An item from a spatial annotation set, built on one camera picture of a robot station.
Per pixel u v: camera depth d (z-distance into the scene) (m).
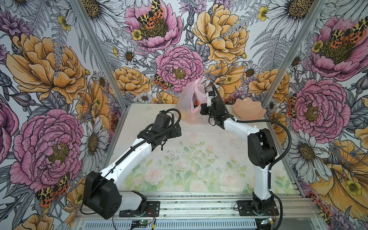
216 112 0.76
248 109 1.17
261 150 0.54
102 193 0.39
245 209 0.74
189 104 0.97
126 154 0.48
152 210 0.73
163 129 0.61
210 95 0.85
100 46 0.88
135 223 0.72
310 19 0.76
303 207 0.76
